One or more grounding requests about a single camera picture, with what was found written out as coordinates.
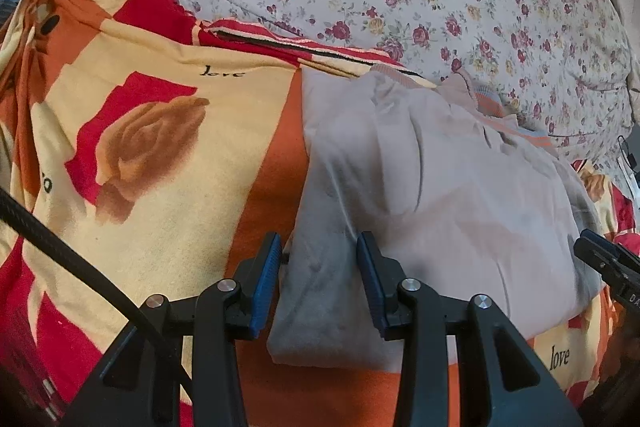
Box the thick black braided cable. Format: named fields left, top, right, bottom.
left=0, top=188, right=196, bottom=400

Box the orange red printed blanket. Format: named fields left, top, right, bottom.
left=0, top=0, right=640, bottom=427

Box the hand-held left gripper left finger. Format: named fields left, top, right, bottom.
left=60, top=232, right=283, bottom=427

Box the beige zip jacket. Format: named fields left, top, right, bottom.
left=266, top=68, right=606, bottom=365

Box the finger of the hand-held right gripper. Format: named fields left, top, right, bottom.
left=573, top=230, right=640, bottom=277

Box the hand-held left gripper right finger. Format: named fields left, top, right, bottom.
left=356, top=231, right=583, bottom=427

